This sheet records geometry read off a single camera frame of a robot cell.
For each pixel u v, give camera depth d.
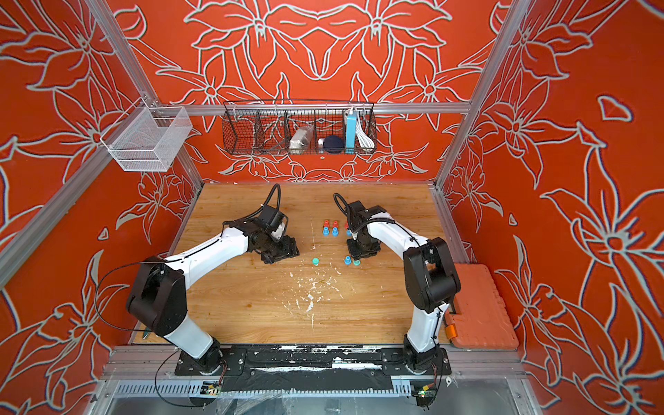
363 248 0.78
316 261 0.95
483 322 0.76
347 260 0.92
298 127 0.97
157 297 0.44
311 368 0.73
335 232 1.00
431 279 0.47
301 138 0.92
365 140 0.91
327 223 1.04
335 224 1.03
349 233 0.71
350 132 0.87
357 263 0.92
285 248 0.78
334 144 0.95
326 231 1.00
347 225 1.03
